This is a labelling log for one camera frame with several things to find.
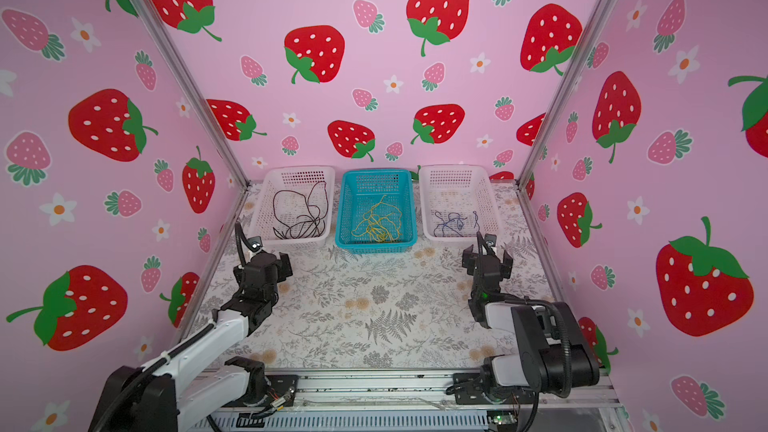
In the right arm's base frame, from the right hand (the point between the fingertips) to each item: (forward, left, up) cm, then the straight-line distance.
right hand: (490, 248), depth 90 cm
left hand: (-13, +66, +3) cm, 68 cm away
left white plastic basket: (+17, +71, -7) cm, 73 cm away
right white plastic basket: (+27, +8, -9) cm, 30 cm away
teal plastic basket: (+26, +46, -5) cm, 54 cm away
